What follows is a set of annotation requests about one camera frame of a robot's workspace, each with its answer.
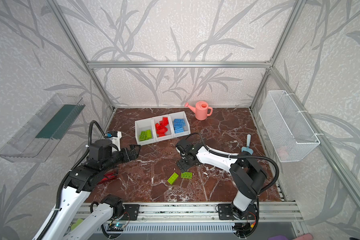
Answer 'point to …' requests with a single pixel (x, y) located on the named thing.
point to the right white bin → (180, 115)
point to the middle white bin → (163, 128)
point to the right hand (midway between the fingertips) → (185, 159)
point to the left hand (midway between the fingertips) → (136, 144)
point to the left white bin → (143, 125)
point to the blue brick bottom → (179, 130)
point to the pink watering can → (201, 110)
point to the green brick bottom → (172, 178)
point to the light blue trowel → (247, 148)
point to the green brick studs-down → (148, 134)
